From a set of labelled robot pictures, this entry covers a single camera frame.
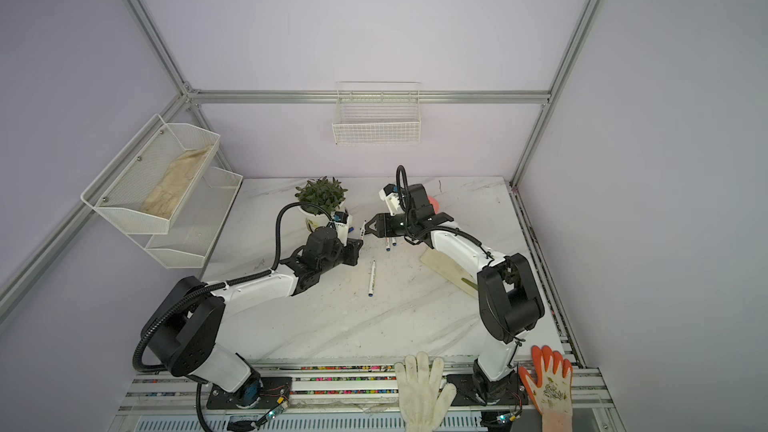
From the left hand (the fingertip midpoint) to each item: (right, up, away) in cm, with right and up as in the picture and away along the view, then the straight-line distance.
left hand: (360, 242), depth 88 cm
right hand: (+3, +5, -3) cm, 7 cm away
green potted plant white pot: (-11, +15, +6) cm, 19 cm away
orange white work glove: (+50, -35, -15) cm, 63 cm away
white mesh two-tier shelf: (-54, 0, +1) cm, 54 cm away
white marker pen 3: (+10, -1, +13) cm, 17 cm away
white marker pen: (+3, -12, +5) cm, 13 cm away
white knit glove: (+18, -38, -16) cm, 44 cm away
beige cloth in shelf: (-49, +12, -13) cm, 52 cm away
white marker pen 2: (+8, -3, +12) cm, 15 cm away
